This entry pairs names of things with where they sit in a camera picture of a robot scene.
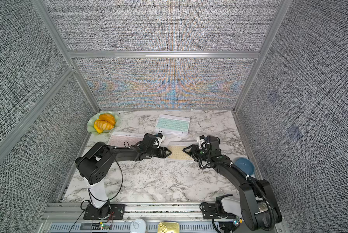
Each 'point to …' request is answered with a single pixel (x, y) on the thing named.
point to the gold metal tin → (168, 227)
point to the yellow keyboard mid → (177, 154)
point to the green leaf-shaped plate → (91, 122)
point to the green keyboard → (173, 125)
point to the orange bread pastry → (106, 121)
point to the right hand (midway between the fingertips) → (184, 148)
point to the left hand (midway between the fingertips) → (170, 153)
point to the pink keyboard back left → (118, 138)
